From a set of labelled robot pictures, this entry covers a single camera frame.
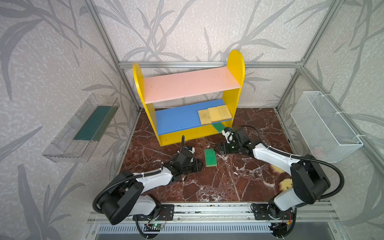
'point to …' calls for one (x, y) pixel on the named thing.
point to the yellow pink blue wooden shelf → (175, 125)
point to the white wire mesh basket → (328, 136)
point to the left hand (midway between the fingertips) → (203, 160)
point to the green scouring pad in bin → (96, 124)
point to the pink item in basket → (319, 154)
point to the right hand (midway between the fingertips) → (218, 143)
